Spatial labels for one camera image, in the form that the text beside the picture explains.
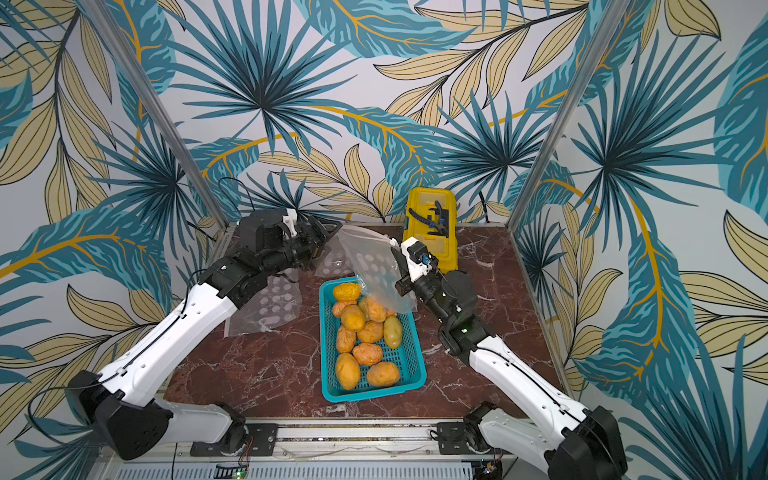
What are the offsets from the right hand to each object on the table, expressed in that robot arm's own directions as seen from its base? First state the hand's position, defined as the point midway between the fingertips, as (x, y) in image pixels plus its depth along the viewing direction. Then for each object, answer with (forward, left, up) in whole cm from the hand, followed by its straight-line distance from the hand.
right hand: (396, 246), depth 68 cm
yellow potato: (-5, +12, -25) cm, 28 cm away
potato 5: (-2, +6, -25) cm, 26 cm away
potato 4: (-7, +7, -29) cm, 31 cm away
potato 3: (-9, +14, -29) cm, 33 cm away
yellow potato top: (+3, +14, -23) cm, 27 cm away
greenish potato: (-7, +1, -29) cm, 30 cm away
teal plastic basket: (-14, -3, -32) cm, 36 cm away
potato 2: (-19, +4, -29) cm, 35 cm away
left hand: (+2, +13, +1) cm, 13 cm away
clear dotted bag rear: (+6, +16, -13) cm, 21 cm away
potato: (-18, +13, -29) cm, 37 cm away
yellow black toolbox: (+27, -14, -17) cm, 34 cm away
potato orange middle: (-13, +8, -29) cm, 33 cm away
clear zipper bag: (+6, +5, -16) cm, 18 cm away
